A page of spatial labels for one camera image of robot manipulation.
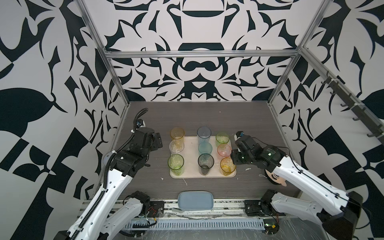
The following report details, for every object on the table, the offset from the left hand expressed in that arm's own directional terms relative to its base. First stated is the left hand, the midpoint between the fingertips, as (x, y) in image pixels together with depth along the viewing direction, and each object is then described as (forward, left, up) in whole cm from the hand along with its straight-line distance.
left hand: (146, 135), depth 73 cm
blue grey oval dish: (-25, -23, -22) cm, 40 cm away
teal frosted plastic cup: (+3, -30, -21) cm, 36 cm away
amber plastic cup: (+8, -14, -11) cm, 19 cm away
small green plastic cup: (+9, -41, -20) cm, 46 cm away
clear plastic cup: (+3, -13, -17) cm, 22 cm away
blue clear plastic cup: (+6, -29, -9) cm, 31 cm away
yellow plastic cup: (-8, -42, -23) cm, 48 cm away
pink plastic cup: (0, -41, -20) cm, 45 cm away
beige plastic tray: (-8, -21, -26) cm, 34 cm away
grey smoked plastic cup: (-10, -28, -11) cm, 32 cm away
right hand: (-7, -42, -9) cm, 44 cm away
